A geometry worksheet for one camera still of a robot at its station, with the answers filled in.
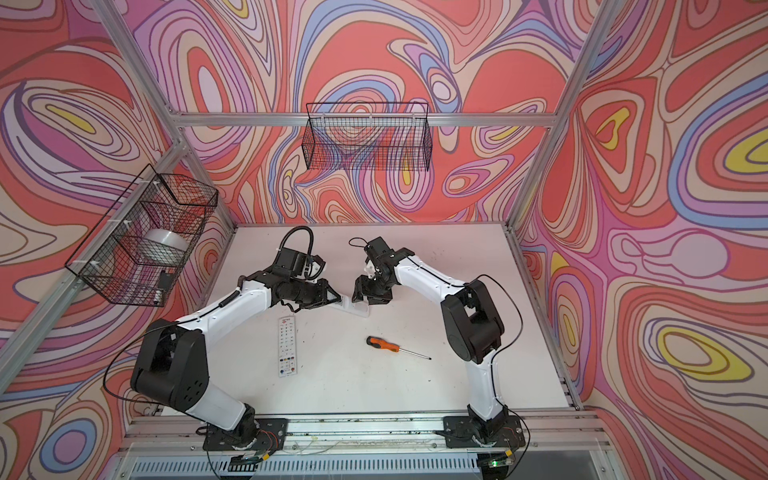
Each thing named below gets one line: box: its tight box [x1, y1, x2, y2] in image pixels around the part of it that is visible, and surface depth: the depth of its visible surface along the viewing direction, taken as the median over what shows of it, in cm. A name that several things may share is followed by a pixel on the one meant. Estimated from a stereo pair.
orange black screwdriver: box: [366, 336, 433, 360], surface depth 88 cm
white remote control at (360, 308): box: [329, 296, 370, 318], surface depth 90 cm
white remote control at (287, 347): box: [278, 316, 298, 378], surface depth 88 cm
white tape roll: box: [144, 228, 190, 252], surface depth 75 cm
